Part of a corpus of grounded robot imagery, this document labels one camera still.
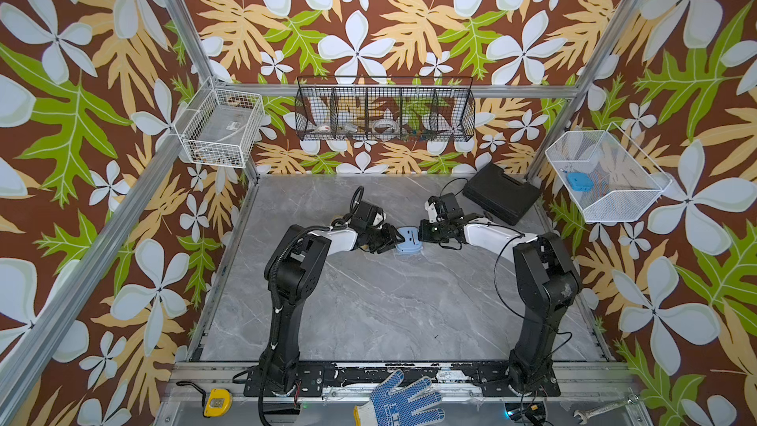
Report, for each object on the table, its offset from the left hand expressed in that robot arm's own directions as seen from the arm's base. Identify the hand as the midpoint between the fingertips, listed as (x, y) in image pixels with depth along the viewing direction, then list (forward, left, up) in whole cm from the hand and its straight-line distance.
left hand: (404, 237), depth 97 cm
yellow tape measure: (-46, +47, -1) cm, 66 cm away
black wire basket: (+35, +6, +26) cm, 44 cm away
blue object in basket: (+5, -49, +23) cm, 54 cm away
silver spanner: (-48, -41, -2) cm, 63 cm away
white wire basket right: (+1, -57, +27) cm, 63 cm away
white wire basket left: (+20, +56, +31) cm, 67 cm away
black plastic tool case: (+18, -39, 0) cm, 42 cm away
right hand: (+2, -4, +1) cm, 5 cm away
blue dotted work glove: (-46, +2, -2) cm, 47 cm away
